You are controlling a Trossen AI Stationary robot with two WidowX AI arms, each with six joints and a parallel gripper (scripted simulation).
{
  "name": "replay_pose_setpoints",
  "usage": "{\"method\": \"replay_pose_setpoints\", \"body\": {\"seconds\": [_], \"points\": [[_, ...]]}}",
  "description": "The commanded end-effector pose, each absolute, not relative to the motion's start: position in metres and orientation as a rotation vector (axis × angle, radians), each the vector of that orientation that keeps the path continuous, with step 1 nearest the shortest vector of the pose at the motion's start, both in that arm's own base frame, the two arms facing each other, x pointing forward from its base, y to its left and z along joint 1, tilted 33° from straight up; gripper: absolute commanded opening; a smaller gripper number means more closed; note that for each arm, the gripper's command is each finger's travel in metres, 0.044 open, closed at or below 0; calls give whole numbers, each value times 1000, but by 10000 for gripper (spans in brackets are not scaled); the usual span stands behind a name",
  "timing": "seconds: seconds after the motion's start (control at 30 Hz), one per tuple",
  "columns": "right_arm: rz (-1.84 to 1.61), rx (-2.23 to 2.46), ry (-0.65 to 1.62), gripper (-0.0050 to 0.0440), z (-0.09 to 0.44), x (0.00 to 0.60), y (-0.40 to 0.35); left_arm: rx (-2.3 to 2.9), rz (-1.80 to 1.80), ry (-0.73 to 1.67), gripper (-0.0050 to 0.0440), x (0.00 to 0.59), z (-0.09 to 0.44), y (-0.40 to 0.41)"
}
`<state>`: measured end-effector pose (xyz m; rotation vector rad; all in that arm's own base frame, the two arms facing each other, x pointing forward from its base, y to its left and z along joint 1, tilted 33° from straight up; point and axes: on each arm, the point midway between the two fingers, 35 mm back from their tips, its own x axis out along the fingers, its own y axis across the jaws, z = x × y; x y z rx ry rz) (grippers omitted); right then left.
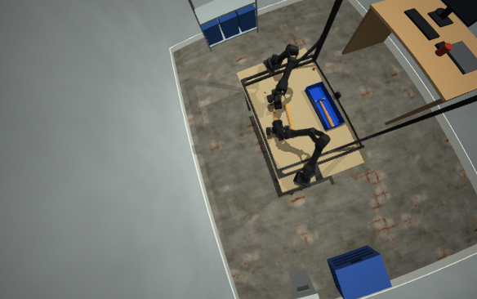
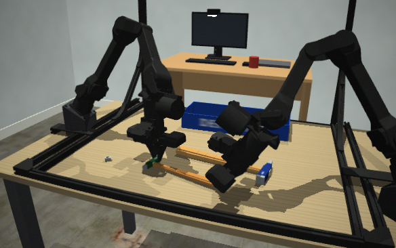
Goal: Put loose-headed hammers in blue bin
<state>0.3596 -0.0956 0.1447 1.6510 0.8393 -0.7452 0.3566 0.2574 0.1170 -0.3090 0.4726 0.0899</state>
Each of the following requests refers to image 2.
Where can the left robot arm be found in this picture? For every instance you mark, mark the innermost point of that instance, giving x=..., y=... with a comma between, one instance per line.
x=344, y=51

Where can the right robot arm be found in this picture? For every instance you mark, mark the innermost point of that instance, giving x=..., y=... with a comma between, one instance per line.
x=157, y=79

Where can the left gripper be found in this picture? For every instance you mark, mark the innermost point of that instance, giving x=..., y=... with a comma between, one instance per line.
x=238, y=161

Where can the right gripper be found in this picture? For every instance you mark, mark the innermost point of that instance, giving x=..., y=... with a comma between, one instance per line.
x=172, y=140

